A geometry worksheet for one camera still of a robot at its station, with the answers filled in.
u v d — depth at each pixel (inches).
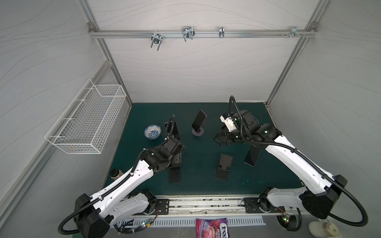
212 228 26.0
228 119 25.5
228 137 24.6
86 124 27.2
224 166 31.4
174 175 33.2
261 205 26.2
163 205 29.5
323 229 24.3
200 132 40.6
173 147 22.2
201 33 30.6
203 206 29.5
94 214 14.9
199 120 37.6
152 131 39.9
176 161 27.1
